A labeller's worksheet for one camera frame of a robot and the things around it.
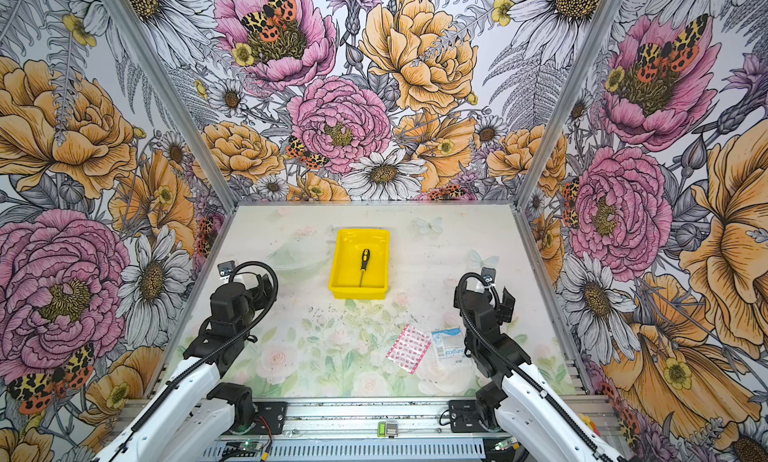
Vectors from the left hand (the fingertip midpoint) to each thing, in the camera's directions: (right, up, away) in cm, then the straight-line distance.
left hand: (251, 289), depth 82 cm
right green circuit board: (+64, -35, -11) cm, 73 cm away
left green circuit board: (+5, -34, -11) cm, 37 cm away
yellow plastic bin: (+23, 0, +17) cm, 29 cm away
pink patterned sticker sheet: (+43, -17, +3) cm, 46 cm away
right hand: (+62, -1, -2) cm, 62 cm away
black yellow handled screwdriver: (+29, +6, +20) cm, 36 cm away
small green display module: (+38, -30, -12) cm, 50 cm away
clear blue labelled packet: (+54, -16, +4) cm, 57 cm away
